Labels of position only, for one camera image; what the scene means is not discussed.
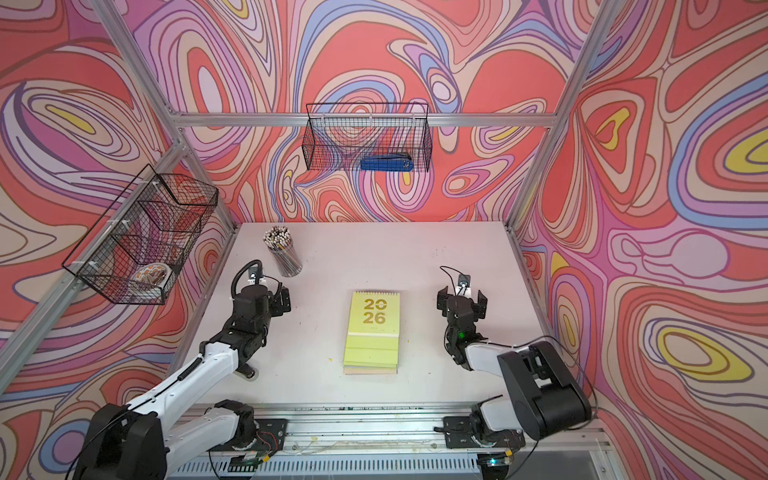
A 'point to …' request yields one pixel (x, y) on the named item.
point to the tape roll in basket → (155, 273)
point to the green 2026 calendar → (373, 330)
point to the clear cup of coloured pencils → (279, 241)
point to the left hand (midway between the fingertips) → (271, 290)
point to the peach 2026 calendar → (370, 370)
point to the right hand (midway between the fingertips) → (464, 295)
